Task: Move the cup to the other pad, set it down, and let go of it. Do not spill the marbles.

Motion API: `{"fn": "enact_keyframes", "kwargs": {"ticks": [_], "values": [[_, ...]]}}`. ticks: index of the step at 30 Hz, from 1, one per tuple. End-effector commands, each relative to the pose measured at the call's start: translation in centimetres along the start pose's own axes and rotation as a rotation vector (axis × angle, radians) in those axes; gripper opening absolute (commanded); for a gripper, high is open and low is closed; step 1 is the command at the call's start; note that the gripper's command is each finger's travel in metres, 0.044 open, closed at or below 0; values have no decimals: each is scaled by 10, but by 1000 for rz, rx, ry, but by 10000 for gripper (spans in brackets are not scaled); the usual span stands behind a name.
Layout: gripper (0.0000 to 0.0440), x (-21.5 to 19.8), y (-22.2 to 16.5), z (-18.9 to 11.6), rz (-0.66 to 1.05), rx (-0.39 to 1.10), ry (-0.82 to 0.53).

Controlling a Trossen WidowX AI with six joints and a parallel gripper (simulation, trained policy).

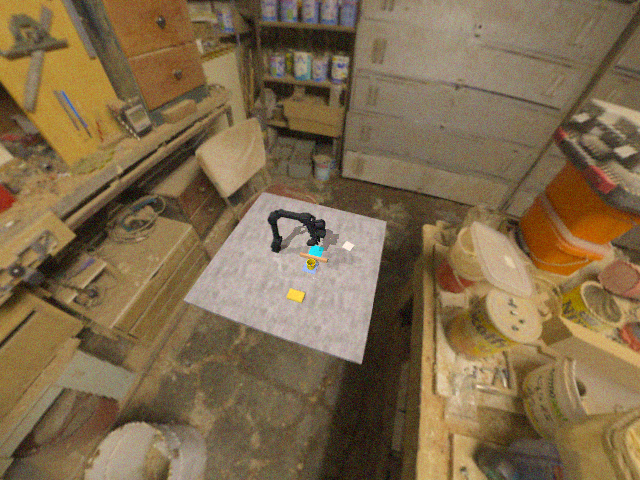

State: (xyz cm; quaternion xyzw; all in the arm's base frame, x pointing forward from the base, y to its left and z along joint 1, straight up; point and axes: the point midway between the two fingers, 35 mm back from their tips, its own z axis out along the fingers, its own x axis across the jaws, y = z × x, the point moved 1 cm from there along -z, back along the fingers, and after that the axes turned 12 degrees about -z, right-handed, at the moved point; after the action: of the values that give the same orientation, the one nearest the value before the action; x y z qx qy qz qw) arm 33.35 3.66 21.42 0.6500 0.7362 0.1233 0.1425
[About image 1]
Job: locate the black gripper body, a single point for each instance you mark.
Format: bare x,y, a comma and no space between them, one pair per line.
312,241

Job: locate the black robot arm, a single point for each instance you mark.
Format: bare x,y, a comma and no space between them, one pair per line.
304,218

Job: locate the yellow rectangular block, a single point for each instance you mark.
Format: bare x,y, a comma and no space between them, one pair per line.
295,295

